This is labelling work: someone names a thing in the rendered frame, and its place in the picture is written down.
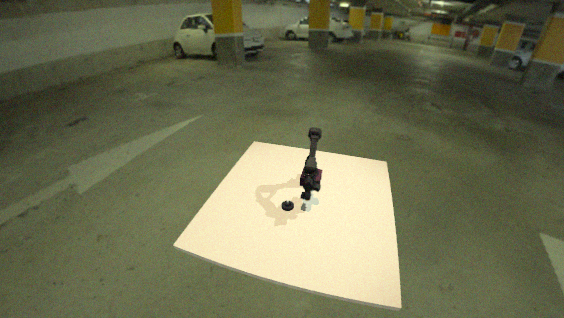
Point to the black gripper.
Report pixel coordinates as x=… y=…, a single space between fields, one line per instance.
x=306 y=195

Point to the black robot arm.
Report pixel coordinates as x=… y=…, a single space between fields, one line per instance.
x=311 y=163

